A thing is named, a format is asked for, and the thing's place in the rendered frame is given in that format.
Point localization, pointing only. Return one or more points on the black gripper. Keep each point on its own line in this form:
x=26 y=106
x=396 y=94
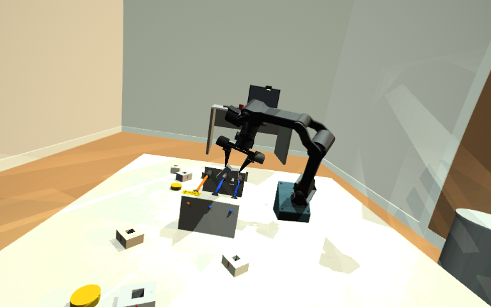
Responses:
x=243 y=143

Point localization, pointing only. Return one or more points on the yellow disc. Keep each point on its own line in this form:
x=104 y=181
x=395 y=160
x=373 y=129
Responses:
x=176 y=186
x=87 y=296

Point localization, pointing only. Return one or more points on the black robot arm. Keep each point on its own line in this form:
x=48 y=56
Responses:
x=256 y=113

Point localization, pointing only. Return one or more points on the white block with red arrow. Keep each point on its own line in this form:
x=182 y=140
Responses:
x=183 y=176

